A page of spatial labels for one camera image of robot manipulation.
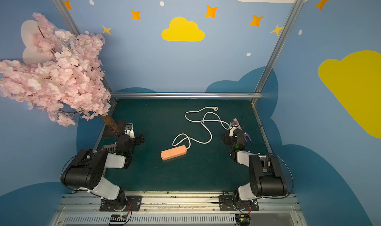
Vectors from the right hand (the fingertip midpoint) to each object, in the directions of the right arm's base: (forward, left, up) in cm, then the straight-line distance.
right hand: (233, 130), depth 95 cm
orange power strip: (-15, +38, -6) cm, 41 cm away
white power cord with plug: (+24, +10, -6) cm, 26 cm away
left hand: (-5, +64, +2) cm, 64 cm away
